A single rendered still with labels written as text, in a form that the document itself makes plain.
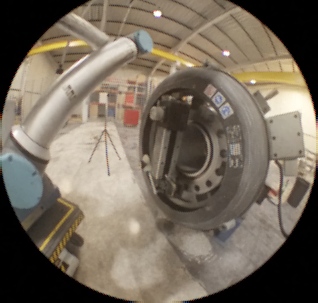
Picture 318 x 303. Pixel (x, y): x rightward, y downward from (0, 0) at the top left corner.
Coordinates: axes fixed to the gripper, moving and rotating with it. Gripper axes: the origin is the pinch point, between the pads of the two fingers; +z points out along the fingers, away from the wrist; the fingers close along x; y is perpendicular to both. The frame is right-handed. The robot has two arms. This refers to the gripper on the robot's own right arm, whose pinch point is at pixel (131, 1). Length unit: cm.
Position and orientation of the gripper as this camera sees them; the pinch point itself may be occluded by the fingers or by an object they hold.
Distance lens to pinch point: 43.2
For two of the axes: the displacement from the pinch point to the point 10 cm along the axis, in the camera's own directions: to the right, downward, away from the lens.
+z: -1.2, 9.6, 2.5
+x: 8.5, -0.3, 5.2
